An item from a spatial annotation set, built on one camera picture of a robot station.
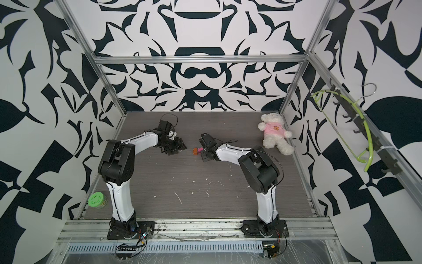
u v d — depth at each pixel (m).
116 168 0.53
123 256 0.69
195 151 0.97
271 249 0.71
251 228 0.74
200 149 0.99
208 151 0.73
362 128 0.55
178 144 0.89
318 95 0.84
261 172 0.51
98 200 0.78
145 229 0.73
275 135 0.99
